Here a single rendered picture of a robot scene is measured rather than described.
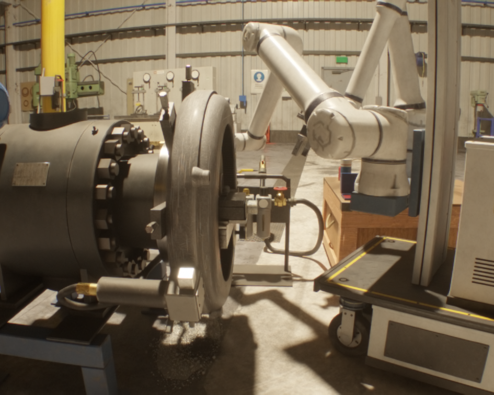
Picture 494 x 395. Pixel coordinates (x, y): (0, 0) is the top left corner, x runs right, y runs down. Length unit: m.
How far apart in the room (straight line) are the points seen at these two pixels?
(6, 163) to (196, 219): 0.68
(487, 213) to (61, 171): 1.29
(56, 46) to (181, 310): 4.21
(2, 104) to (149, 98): 7.20
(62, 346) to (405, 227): 1.66
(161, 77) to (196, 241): 7.44
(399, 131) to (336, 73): 10.71
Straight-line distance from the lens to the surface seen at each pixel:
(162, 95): 1.12
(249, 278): 2.32
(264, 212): 2.22
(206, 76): 7.97
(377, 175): 1.35
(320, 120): 1.23
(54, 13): 5.07
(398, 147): 1.36
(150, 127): 7.82
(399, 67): 1.99
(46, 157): 1.37
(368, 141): 1.26
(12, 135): 1.54
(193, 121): 1.16
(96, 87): 12.43
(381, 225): 2.16
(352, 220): 2.12
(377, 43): 1.86
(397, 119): 1.35
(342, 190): 2.27
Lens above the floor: 0.91
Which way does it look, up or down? 12 degrees down
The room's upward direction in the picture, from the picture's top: straight up
